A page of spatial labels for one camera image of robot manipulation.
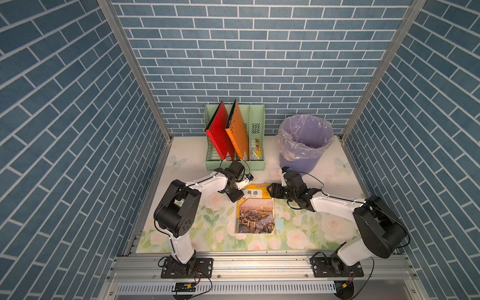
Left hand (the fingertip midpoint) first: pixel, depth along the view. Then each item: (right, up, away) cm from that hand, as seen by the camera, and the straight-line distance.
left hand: (239, 193), depth 94 cm
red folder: (-11, +31, -7) cm, 34 cm away
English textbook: (+8, -8, -6) cm, 12 cm away
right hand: (+16, +3, -3) cm, 17 cm away
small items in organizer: (+10, +24, +19) cm, 32 cm away
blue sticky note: (+19, -12, -8) cm, 24 cm away
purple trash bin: (+33, +14, 0) cm, 36 cm away
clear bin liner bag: (+33, +30, +7) cm, 45 cm away
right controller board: (+41, -32, -23) cm, 57 cm away
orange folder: (-1, +32, +1) cm, 32 cm away
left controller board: (-20, -32, -22) cm, 43 cm away
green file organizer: (+7, +40, +17) cm, 44 cm away
